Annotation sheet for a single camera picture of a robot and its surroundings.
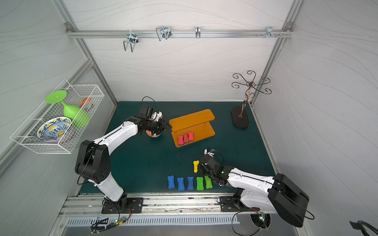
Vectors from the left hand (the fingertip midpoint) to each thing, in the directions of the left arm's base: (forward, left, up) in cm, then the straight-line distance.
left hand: (170, 128), depth 87 cm
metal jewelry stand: (+22, -49, -13) cm, 55 cm away
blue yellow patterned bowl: (-16, +46, +21) cm, 53 cm away
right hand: (-17, -17, -12) cm, 27 cm away
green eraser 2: (-26, -23, -14) cm, 37 cm away
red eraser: (-2, -5, -13) cm, 14 cm away
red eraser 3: (+2, -12, -13) cm, 18 cm away
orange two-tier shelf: (+3, -13, -3) cm, 14 cm away
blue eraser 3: (-28, -13, -13) cm, 33 cm away
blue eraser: (-27, -2, -13) cm, 30 cm away
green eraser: (-28, -18, -13) cm, 35 cm away
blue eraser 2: (-28, -7, -14) cm, 32 cm away
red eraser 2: (+2, -8, -13) cm, 15 cm away
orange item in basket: (+5, +45, +18) cm, 49 cm away
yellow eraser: (-17, -16, -13) cm, 26 cm away
